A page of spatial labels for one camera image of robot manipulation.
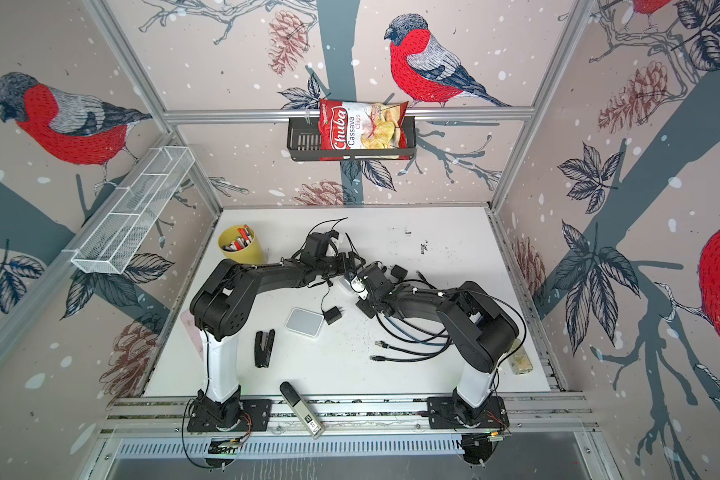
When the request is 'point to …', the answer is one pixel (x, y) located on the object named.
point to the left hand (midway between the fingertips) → (358, 263)
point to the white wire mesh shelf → (138, 204)
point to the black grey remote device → (301, 410)
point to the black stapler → (263, 342)
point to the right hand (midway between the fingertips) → (362, 300)
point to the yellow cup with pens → (239, 244)
